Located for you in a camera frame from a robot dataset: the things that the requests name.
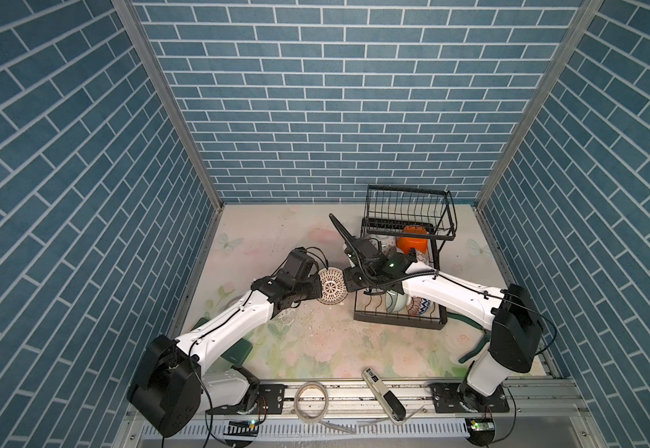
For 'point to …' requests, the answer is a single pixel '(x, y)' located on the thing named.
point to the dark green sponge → (235, 355)
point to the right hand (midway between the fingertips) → (343, 275)
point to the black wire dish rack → (401, 229)
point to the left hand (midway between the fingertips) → (322, 285)
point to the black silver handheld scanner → (393, 408)
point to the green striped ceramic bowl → (395, 301)
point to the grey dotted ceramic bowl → (332, 286)
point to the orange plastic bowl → (416, 243)
